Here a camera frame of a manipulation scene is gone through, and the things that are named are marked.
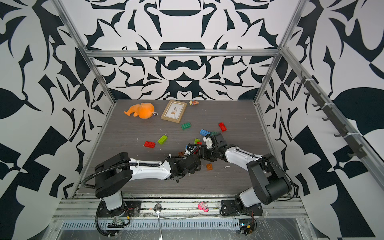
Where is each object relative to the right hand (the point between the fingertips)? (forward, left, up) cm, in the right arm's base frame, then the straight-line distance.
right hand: (197, 153), depth 89 cm
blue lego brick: (+16, -5, -3) cm, 17 cm away
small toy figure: (+44, +2, -2) cm, 44 cm away
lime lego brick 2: (+10, +1, -2) cm, 10 cm away
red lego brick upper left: (+8, +30, -3) cm, 31 cm away
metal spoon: (-27, +20, -4) cm, 34 cm away
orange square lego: (+1, +10, -2) cm, 10 cm away
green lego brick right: (+16, -12, -4) cm, 20 cm away
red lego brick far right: (+20, -18, -2) cm, 27 cm away
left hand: (-3, +3, 0) cm, 4 cm away
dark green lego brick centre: (+22, +7, -3) cm, 23 cm away
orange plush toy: (+30, +36, +5) cm, 48 cm away
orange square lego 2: (-7, -7, -3) cm, 10 cm away
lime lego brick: (+10, +22, -1) cm, 24 cm away
